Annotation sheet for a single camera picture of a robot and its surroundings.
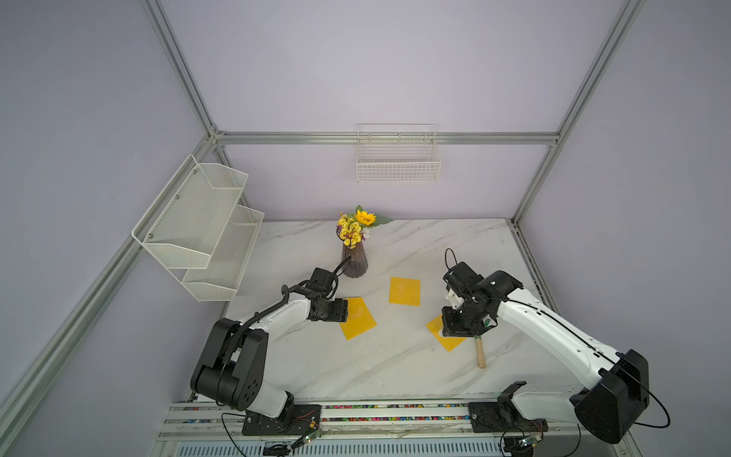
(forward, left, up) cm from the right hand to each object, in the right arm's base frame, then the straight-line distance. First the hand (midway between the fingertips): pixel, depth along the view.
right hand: (451, 336), depth 76 cm
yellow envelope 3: (+2, -2, -11) cm, 12 cm away
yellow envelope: (+11, +26, -12) cm, 30 cm away
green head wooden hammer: (-1, -11, -11) cm, 15 cm away
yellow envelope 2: (+21, +10, -12) cm, 26 cm away
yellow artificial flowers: (+29, +26, +14) cm, 42 cm away
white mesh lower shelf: (+20, +68, +3) cm, 71 cm away
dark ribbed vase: (+29, +26, -4) cm, 39 cm away
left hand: (+11, +33, -9) cm, 37 cm away
